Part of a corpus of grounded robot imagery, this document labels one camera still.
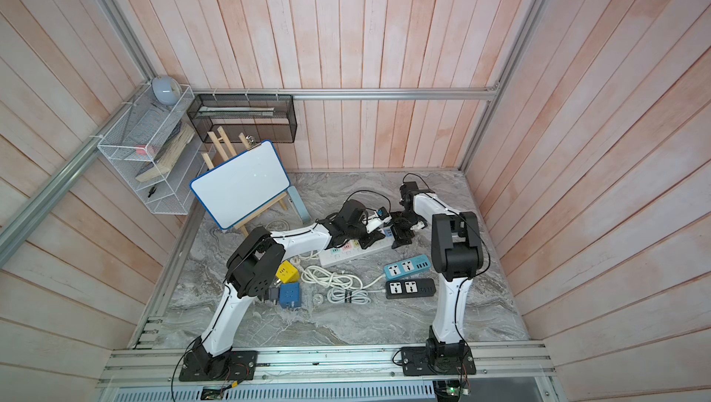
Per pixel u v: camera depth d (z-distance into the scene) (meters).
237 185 1.07
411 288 0.85
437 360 0.67
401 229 0.90
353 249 0.93
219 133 0.82
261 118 0.88
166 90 0.82
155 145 0.77
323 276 0.90
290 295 0.82
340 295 0.84
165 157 0.78
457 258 0.55
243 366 0.73
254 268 0.57
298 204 1.02
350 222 0.78
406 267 0.90
